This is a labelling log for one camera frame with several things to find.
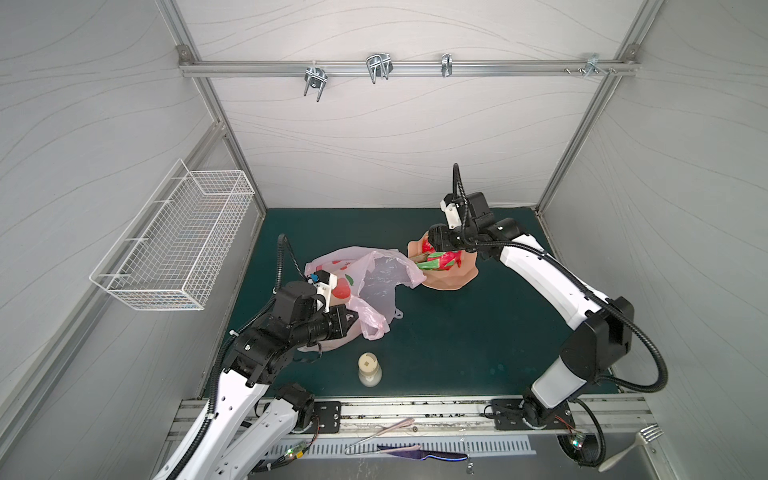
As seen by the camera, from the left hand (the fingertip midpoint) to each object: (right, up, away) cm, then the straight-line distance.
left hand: (363, 311), depth 68 cm
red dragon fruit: (+22, +10, +27) cm, 36 cm away
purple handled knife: (+13, -34, +1) cm, 37 cm away
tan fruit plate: (+27, +3, +30) cm, 41 cm away
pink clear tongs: (+8, -29, +4) cm, 31 cm away
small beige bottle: (+1, -15, +3) cm, 16 cm away
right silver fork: (+68, -31, +2) cm, 74 cm away
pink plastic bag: (0, +6, +6) cm, 9 cm away
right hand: (+21, +19, +15) cm, 32 cm away
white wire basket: (-45, +14, +1) cm, 47 cm away
